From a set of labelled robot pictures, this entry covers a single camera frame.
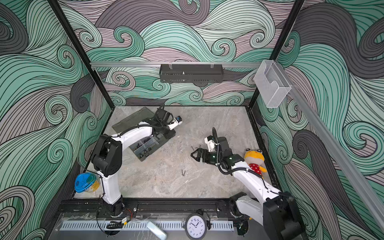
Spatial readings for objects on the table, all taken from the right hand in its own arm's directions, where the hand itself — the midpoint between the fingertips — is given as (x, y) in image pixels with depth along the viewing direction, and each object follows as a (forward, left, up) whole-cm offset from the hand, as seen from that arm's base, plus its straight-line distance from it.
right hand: (195, 157), depth 80 cm
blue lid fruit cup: (-13, +55, +1) cm, 56 cm away
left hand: (+20, +14, -1) cm, 24 cm away
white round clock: (-30, +1, -8) cm, 31 cm away
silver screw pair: (-5, +8, -11) cm, 14 cm away
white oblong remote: (-32, +18, -6) cm, 37 cm away
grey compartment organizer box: (+11, +33, -10) cm, 36 cm away
